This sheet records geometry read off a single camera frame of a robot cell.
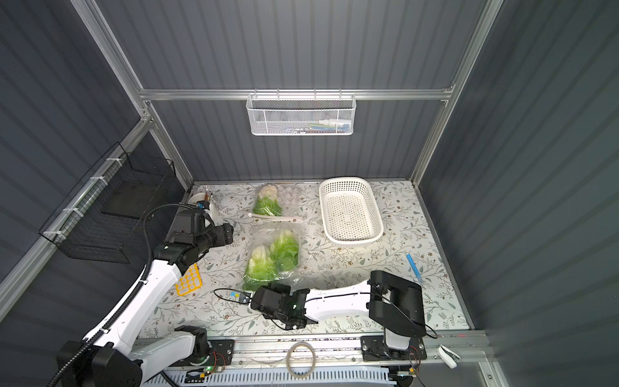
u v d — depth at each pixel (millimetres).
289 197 1099
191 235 590
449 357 708
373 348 737
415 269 911
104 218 718
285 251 859
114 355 383
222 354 722
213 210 734
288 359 720
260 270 824
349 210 1086
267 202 1018
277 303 586
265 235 1001
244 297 670
